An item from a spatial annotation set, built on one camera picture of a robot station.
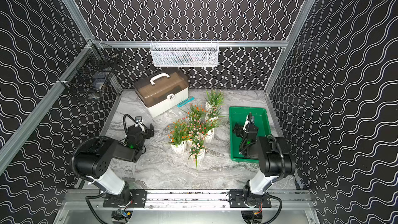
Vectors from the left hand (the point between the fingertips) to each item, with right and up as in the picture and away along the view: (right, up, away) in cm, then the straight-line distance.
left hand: (142, 122), depth 94 cm
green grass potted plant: (+45, +16, +7) cm, 48 cm away
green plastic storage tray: (+61, +4, +12) cm, 62 cm away
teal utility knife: (+28, +15, +20) cm, 37 cm away
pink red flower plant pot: (+39, -1, -8) cm, 39 cm away
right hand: (+63, -1, +3) cm, 63 cm away
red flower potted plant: (+33, +6, -6) cm, 34 cm away
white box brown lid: (+12, +18, +1) cm, 22 cm away
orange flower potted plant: (+24, -5, -14) cm, 28 cm away
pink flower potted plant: (+34, -12, -17) cm, 40 cm away
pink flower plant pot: (+43, +5, -2) cm, 43 cm away
